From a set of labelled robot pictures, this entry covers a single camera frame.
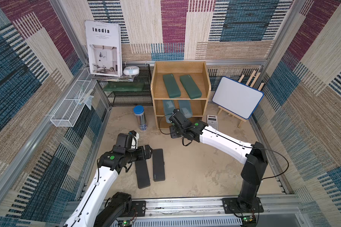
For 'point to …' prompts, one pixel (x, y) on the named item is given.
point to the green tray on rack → (114, 86)
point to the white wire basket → (69, 109)
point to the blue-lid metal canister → (139, 111)
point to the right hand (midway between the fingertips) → (173, 128)
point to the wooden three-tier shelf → (199, 72)
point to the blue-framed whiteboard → (237, 97)
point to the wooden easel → (260, 86)
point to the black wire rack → (134, 98)
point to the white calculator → (212, 120)
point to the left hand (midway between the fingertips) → (145, 150)
